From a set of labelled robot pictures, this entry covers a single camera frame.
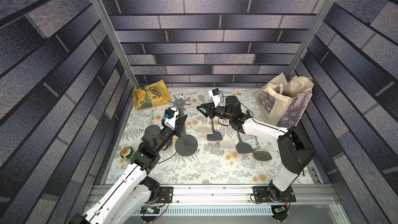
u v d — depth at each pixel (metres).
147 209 0.71
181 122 0.69
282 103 0.80
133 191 0.49
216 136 0.92
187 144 0.90
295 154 0.47
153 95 1.06
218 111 0.74
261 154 0.86
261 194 0.73
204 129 0.97
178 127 0.62
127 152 0.76
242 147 0.88
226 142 0.90
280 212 0.71
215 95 0.74
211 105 0.74
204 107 0.74
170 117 0.58
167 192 0.74
